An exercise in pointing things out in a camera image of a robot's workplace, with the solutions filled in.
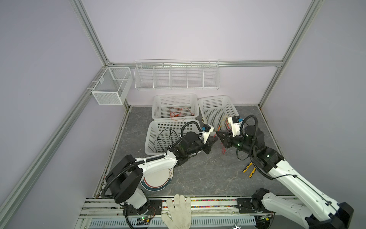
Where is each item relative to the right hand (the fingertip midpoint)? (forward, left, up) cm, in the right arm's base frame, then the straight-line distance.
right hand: (218, 133), depth 71 cm
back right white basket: (+40, -8, -27) cm, 49 cm away
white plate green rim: (-16, +33, -26) cm, 45 cm away
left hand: (-1, -1, -6) cm, 6 cm away
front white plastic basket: (+17, +35, -26) cm, 47 cm away
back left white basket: (+45, +27, -26) cm, 58 cm away
